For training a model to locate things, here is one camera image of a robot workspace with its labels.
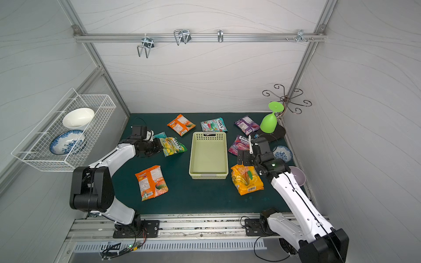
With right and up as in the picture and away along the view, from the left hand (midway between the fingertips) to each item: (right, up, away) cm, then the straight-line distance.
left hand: (164, 146), depth 91 cm
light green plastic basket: (+25, -8, +5) cm, 27 cm away
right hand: (+46, -2, -13) cm, 48 cm away
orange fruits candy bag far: (+6, +13, +21) cm, 25 cm away
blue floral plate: (-30, +4, -27) cm, 41 cm away
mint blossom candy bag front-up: (+29, +13, +21) cm, 38 cm away
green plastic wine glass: (+57, +13, -6) cm, 59 cm away
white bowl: (-33, +15, -19) cm, 40 cm away
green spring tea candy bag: (+3, 0, +7) cm, 7 cm away
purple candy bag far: (+52, +13, +20) cm, 57 cm away
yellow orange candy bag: (+46, -17, -6) cm, 49 cm away
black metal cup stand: (+67, +25, -7) cm, 72 cm away
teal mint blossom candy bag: (-7, +6, +17) cm, 19 cm away
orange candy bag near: (-5, -19, -5) cm, 20 cm away
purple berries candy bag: (+45, +1, +10) cm, 47 cm away
